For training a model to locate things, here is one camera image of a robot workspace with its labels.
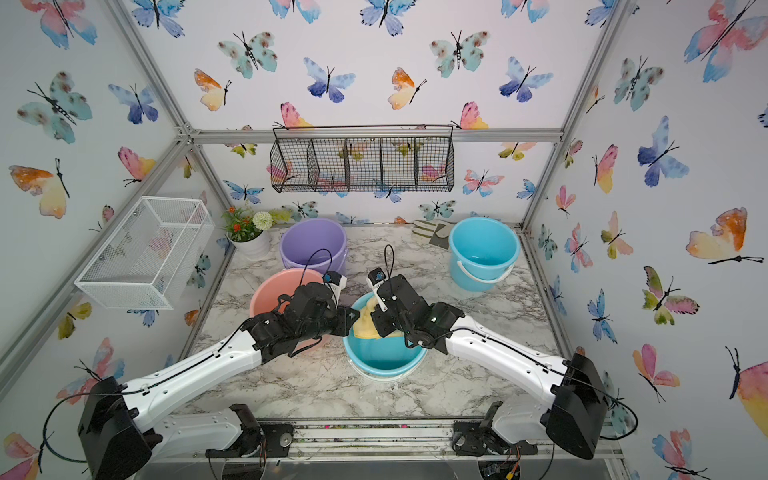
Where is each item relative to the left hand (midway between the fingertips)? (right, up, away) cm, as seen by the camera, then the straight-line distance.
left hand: (362, 314), depth 77 cm
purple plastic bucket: (-19, +19, +25) cm, 36 cm away
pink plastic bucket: (-22, +8, +7) cm, 24 cm away
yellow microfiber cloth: (0, -3, +1) cm, 3 cm away
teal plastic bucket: (+39, +16, +31) cm, 53 cm away
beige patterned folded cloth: (+25, +24, +42) cm, 55 cm away
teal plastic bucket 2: (+4, -16, +12) cm, 20 cm away
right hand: (+4, +2, 0) cm, 5 cm away
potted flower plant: (-42, +23, +25) cm, 54 cm away
